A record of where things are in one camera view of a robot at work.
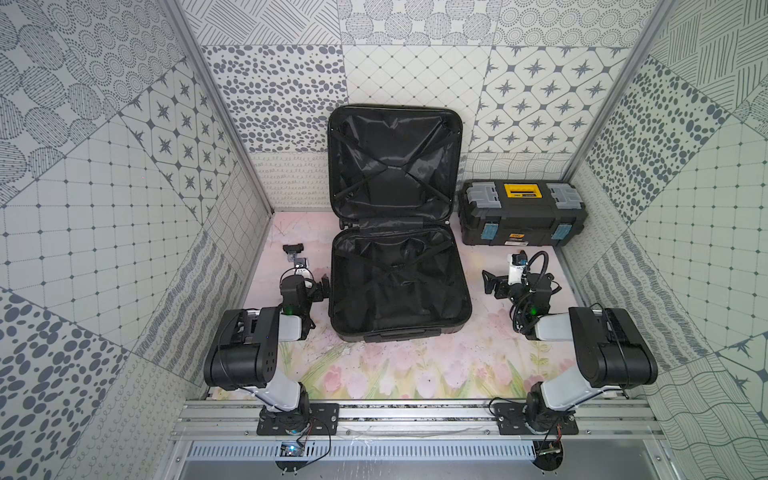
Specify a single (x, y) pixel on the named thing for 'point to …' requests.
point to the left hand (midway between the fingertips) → (319, 275)
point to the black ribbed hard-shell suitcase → (400, 270)
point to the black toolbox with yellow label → (523, 213)
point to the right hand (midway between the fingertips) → (499, 273)
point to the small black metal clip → (293, 248)
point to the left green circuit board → (291, 449)
